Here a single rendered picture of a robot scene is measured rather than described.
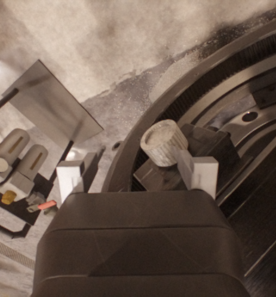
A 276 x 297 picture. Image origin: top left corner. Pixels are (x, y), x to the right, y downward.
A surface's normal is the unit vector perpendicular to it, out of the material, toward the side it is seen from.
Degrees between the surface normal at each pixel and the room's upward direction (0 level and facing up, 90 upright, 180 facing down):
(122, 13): 0
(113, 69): 0
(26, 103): 0
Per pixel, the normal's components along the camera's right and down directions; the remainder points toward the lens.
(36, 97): -0.11, 0.65
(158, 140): -0.57, -0.65
